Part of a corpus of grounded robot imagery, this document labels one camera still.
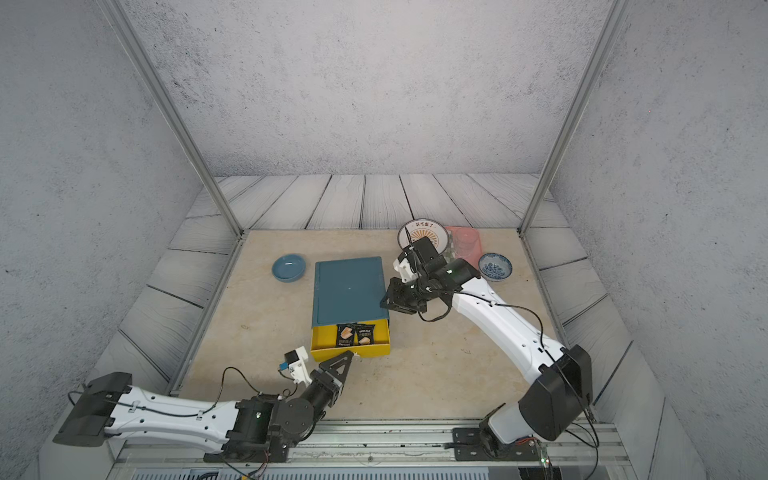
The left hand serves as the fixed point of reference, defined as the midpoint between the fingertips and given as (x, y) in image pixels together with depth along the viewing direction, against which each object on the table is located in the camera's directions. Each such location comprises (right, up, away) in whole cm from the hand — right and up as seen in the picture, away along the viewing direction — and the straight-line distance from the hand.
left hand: (358, 365), depth 68 cm
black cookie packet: (-4, +5, +8) cm, 10 cm away
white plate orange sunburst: (+18, +35, +51) cm, 64 cm away
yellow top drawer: (-9, +3, +6) cm, 11 cm away
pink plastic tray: (+34, +29, +44) cm, 63 cm away
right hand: (+6, +12, +6) cm, 15 cm away
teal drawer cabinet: (-4, +15, +11) cm, 19 cm away
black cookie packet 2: (+1, +5, +7) cm, 9 cm away
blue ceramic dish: (-30, +20, +40) cm, 54 cm away
